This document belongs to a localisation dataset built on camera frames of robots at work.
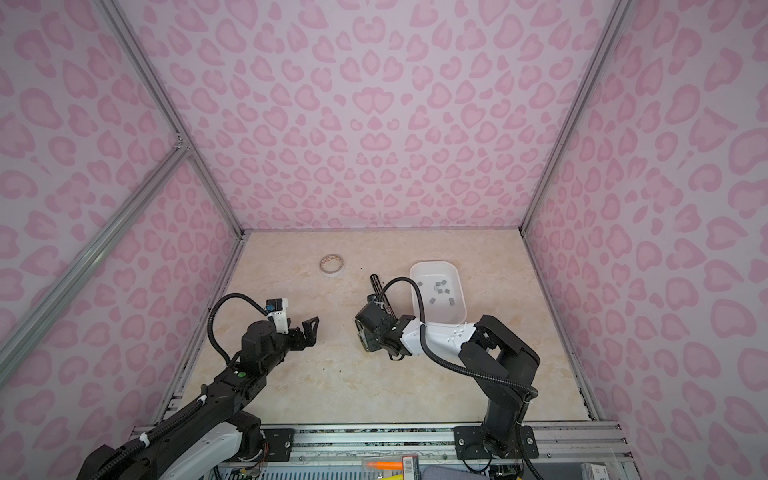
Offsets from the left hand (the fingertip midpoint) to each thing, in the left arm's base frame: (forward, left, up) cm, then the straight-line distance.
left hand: (306, 315), depth 84 cm
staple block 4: (+14, -41, -11) cm, 44 cm away
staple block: (+17, -40, -11) cm, 45 cm away
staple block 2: (+18, -42, -11) cm, 47 cm away
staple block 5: (+14, -43, -12) cm, 47 cm away
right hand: (-2, -19, -8) cm, 21 cm away
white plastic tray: (+7, -42, -10) cm, 44 cm away
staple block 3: (+15, -39, -11) cm, 43 cm away
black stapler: (+15, -20, -9) cm, 26 cm away
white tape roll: (+26, -2, -11) cm, 29 cm away
